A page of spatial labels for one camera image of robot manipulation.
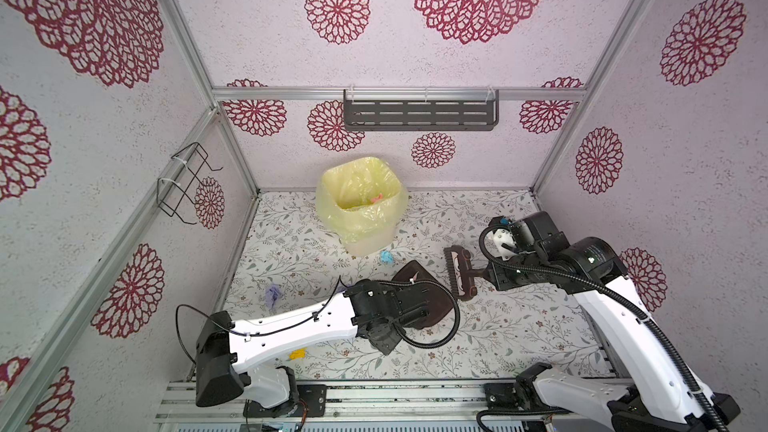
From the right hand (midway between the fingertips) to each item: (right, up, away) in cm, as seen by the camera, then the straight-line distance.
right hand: (488, 268), depth 68 cm
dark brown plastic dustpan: (-9, -10, +8) cm, 16 cm away
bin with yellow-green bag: (-32, +18, +34) cm, 49 cm away
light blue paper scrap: (-22, -2, +32) cm, 39 cm away
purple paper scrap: (-57, -12, +22) cm, 63 cm away
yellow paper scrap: (-47, -25, +13) cm, 55 cm away
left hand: (-25, -17, +3) cm, 30 cm away
